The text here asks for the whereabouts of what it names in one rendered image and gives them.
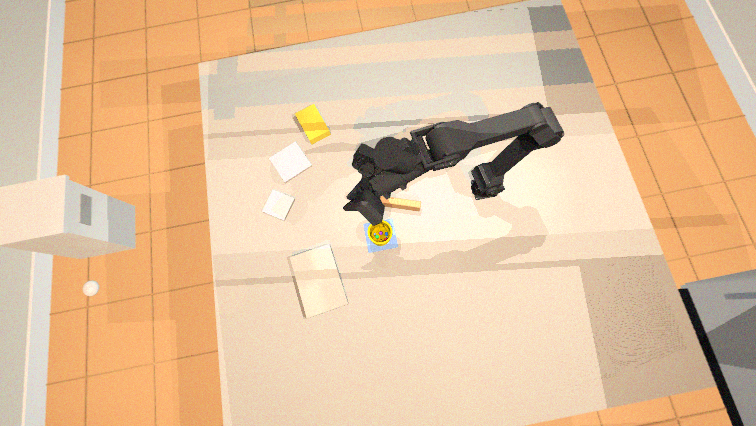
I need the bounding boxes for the yellow rectangular block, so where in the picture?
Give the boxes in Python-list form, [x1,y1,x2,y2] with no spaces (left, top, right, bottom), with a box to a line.
[295,104,331,144]

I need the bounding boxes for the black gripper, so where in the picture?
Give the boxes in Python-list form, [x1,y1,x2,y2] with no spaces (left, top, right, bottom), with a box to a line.
[343,170,409,226]

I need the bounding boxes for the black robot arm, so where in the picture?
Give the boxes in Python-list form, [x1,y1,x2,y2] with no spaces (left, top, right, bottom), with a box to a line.
[352,102,565,200]

